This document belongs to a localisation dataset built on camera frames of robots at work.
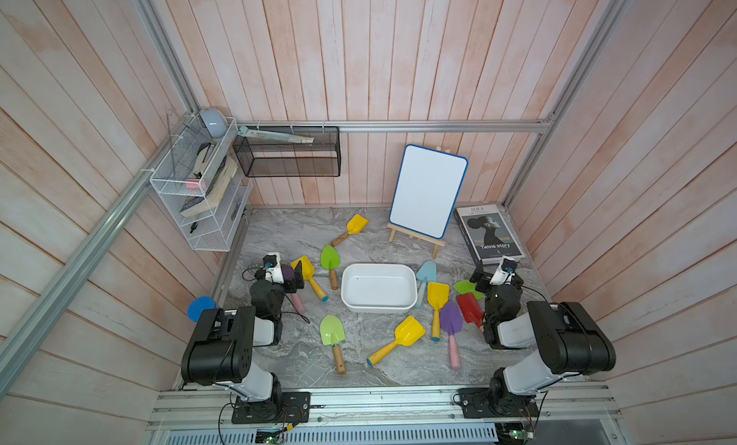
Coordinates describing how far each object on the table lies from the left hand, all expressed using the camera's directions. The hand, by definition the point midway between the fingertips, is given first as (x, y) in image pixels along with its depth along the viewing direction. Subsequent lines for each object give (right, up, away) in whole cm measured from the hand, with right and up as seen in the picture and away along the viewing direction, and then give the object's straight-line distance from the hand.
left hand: (287, 264), depth 92 cm
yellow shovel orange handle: (+50, -11, +3) cm, 51 cm away
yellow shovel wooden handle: (+21, +13, +23) cm, 33 cm away
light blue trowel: (+47, -4, +7) cm, 48 cm away
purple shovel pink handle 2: (+52, -17, -3) cm, 55 cm away
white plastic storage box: (+30, -9, +5) cm, 32 cm away
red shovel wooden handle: (+60, -15, -1) cm, 62 cm away
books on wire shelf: (-17, +29, -6) cm, 35 cm away
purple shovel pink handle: (+3, -1, -10) cm, 10 cm away
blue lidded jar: (-17, -8, -20) cm, 28 cm away
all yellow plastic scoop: (+39, -20, -6) cm, 44 cm away
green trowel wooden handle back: (+13, 0, +12) cm, 18 cm away
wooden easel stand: (+51, +7, +7) cm, 52 cm away
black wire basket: (-13, +38, +13) cm, 43 cm away
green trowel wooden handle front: (+16, -21, -6) cm, 26 cm away
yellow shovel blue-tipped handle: (+5, -3, +9) cm, 11 cm away
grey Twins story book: (+74, +10, +16) cm, 76 cm away
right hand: (+67, +1, -2) cm, 67 cm away
